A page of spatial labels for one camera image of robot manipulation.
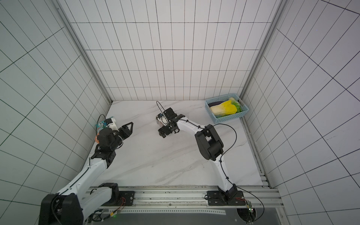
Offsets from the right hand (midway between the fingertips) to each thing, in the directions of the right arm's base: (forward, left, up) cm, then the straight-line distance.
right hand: (160, 130), depth 97 cm
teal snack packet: (+1, +45, 0) cm, 45 cm away
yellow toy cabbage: (+20, -51, +5) cm, 55 cm away
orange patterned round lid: (-24, +21, +30) cm, 44 cm away
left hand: (-6, +16, +13) cm, 22 cm away
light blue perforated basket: (+12, -46, +1) cm, 47 cm away
